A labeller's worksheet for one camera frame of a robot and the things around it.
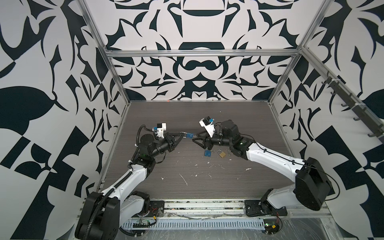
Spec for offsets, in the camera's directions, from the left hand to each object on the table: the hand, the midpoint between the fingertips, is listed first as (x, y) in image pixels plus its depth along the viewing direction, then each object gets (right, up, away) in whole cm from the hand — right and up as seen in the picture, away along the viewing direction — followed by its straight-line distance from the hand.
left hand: (185, 132), depth 73 cm
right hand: (+5, -2, +2) cm, 6 cm away
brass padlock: (+21, -15, +19) cm, 32 cm away
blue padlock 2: (+13, -14, +19) cm, 27 cm away
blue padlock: (+2, -2, +4) cm, 5 cm away
